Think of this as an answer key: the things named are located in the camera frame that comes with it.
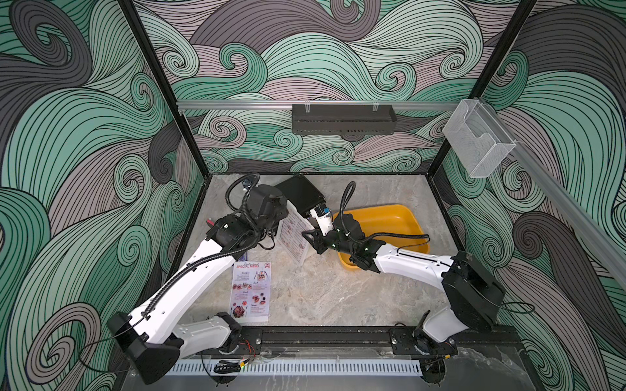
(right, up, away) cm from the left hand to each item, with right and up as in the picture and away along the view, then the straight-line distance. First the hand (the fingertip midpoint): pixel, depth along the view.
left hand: (279, 198), depth 71 cm
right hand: (+7, -12, +9) cm, 17 cm away
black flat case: (+5, +1, +46) cm, 46 cm away
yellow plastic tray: (+45, -12, +27) cm, 54 cm away
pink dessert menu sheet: (-12, -32, +14) cm, 37 cm away
